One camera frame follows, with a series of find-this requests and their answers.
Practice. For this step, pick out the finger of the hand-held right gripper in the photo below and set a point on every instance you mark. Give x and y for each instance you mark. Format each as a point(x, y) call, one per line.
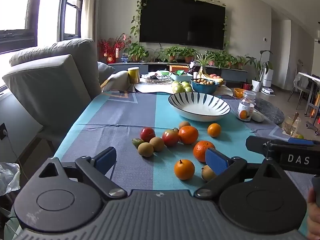
point(256, 144)
point(301, 141)

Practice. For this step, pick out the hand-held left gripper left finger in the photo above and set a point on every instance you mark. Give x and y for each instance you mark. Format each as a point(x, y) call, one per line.
point(106, 158)

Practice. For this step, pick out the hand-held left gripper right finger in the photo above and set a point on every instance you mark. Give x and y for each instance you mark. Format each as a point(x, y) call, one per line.
point(216, 161)

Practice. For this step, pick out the brown round fruit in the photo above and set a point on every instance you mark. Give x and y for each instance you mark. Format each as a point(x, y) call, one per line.
point(184, 124)
point(207, 173)
point(157, 143)
point(145, 149)

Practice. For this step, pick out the small orange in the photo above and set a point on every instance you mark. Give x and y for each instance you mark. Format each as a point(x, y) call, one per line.
point(214, 130)

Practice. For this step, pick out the medium orange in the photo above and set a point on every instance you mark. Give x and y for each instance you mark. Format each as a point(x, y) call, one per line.
point(184, 169)

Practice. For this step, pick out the dark green oblong fruit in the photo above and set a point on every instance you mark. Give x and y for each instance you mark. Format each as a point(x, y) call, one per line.
point(136, 142)

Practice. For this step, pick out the large dark orange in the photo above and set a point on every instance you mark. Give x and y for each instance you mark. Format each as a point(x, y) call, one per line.
point(188, 135)

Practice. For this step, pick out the small red apple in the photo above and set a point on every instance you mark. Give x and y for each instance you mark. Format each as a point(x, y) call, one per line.
point(147, 134)

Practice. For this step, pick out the red yellow apple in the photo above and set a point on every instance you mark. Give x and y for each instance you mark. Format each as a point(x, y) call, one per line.
point(170, 138)

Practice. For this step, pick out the white bowl with dark stripes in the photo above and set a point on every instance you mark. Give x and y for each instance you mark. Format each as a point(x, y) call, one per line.
point(199, 106)

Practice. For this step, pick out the person's right hand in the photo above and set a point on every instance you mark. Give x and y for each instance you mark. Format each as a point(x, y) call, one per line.
point(313, 222)

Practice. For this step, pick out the glass mug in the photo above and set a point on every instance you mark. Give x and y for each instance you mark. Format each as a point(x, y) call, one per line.
point(291, 125)

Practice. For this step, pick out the white oval object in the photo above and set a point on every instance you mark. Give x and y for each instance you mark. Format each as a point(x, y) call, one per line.
point(258, 116)

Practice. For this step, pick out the dark marble table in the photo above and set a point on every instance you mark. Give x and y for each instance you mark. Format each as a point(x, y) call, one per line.
point(271, 111)

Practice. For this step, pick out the blue patterned tablecloth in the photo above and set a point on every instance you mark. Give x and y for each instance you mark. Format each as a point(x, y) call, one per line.
point(112, 120)

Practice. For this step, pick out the clear jar with orange label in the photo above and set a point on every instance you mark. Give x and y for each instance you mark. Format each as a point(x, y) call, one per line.
point(246, 106)

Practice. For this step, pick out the grey chair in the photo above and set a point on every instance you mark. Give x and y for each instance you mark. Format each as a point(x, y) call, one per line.
point(297, 90)

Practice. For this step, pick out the orange plastic basket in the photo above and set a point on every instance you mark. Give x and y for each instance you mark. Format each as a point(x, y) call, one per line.
point(239, 93)

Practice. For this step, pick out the white robot vacuum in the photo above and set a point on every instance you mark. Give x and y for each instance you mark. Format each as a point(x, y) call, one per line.
point(268, 91)

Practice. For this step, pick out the folding dining table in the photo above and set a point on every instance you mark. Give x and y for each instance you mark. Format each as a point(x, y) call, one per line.
point(312, 85)

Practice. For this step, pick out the red pot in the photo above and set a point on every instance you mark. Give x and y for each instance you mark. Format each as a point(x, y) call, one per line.
point(247, 86)

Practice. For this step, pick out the white vacuum dock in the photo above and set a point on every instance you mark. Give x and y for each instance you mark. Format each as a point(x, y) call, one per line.
point(268, 77)

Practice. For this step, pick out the grey television cabinet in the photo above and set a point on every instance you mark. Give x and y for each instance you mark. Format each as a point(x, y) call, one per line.
point(232, 73)

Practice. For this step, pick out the blue bowl of brown fruit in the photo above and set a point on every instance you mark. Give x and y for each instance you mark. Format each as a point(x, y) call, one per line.
point(203, 86)

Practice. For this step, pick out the tall plant in white pot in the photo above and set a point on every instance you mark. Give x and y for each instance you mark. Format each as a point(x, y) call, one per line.
point(258, 67)

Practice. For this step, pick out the beige cushion with orange trim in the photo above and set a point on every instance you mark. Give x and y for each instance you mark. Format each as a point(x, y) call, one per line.
point(117, 81)

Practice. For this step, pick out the pack of green apples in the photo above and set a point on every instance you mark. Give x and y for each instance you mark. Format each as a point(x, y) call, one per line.
point(181, 87)

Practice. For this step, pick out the bunch of bananas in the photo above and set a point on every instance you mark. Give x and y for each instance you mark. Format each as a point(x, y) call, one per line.
point(208, 77)

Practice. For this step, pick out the white round table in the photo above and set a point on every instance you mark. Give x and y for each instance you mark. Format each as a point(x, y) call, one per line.
point(152, 87)

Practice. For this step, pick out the grey pillow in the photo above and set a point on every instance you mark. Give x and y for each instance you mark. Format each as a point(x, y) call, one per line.
point(105, 71)

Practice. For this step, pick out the yellow canister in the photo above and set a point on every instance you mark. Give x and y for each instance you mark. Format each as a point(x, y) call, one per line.
point(133, 75)

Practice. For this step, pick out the light blue basket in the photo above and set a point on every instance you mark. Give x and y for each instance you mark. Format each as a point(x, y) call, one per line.
point(181, 76)

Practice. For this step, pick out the glass tray of snacks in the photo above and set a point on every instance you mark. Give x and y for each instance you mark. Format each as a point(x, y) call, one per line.
point(156, 78)

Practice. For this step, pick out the grey sofa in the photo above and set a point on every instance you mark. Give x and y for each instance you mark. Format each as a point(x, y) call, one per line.
point(50, 80)

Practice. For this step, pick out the spider plant in vase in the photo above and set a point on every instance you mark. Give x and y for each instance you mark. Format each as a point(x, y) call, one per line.
point(203, 61)

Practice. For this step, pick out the clear plastic bag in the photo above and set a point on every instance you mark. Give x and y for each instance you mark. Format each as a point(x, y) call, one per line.
point(8, 178)

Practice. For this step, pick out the orange box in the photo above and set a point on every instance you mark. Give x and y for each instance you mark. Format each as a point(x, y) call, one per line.
point(178, 68)

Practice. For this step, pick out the red flower decoration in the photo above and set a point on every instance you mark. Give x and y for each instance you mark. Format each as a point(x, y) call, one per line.
point(112, 47)

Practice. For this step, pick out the row of potted plants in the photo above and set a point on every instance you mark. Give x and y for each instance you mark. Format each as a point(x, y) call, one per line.
point(172, 52)

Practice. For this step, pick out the green trailing vine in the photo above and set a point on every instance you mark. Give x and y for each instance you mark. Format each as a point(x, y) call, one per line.
point(136, 17)

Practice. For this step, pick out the light curtain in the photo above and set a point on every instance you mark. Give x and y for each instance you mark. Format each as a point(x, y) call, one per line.
point(90, 7)

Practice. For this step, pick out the black wall television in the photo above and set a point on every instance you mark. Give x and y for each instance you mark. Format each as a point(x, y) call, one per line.
point(182, 21)

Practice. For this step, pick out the dark window frame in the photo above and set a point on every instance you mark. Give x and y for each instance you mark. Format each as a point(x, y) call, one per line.
point(70, 10)

